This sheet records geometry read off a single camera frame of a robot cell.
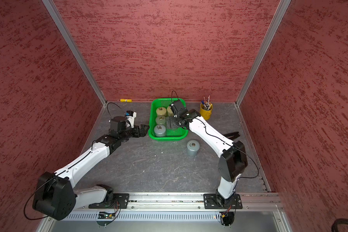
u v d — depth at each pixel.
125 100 1.22
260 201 0.76
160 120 0.98
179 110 0.63
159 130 0.92
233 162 0.45
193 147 0.85
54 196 0.40
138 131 0.74
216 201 0.65
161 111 1.03
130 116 0.74
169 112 1.03
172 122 0.75
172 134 1.00
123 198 0.75
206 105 0.97
